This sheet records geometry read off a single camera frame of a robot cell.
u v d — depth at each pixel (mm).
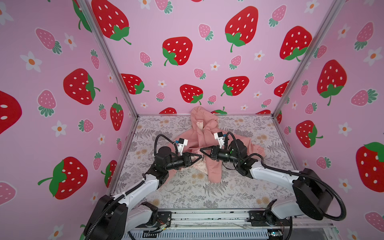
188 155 711
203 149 750
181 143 730
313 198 429
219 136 735
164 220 731
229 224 731
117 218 402
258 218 734
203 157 742
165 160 625
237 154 613
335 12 701
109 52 842
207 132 1013
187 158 676
